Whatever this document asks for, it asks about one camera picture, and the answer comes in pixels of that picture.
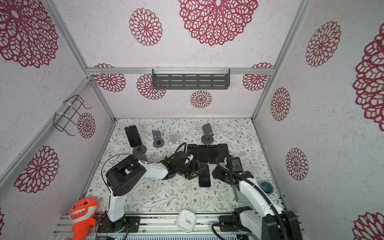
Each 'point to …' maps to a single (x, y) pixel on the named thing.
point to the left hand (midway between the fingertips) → (203, 172)
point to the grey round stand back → (158, 142)
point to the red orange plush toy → (82, 215)
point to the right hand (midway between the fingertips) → (217, 172)
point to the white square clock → (186, 220)
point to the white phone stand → (173, 138)
